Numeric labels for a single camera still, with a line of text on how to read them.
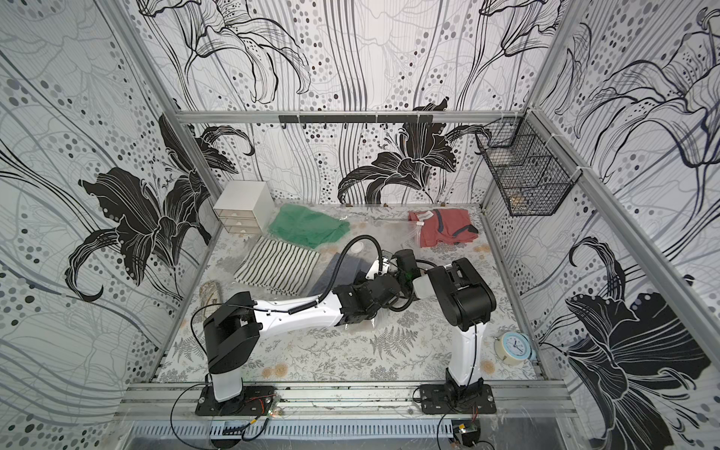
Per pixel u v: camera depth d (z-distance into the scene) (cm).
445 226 108
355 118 89
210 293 90
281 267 99
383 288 62
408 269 80
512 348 77
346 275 96
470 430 70
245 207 101
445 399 72
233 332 49
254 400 73
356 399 75
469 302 53
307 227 108
